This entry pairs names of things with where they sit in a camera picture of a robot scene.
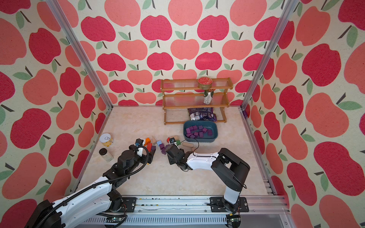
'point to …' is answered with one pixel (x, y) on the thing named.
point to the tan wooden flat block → (187, 144)
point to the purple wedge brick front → (188, 130)
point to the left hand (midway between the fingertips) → (148, 148)
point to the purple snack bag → (202, 114)
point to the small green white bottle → (207, 96)
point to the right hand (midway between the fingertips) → (172, 155)
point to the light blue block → (159, 142)
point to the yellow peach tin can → (106, 139)
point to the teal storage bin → (207, 124)
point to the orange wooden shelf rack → (184, 102)
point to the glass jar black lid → (104, 153)
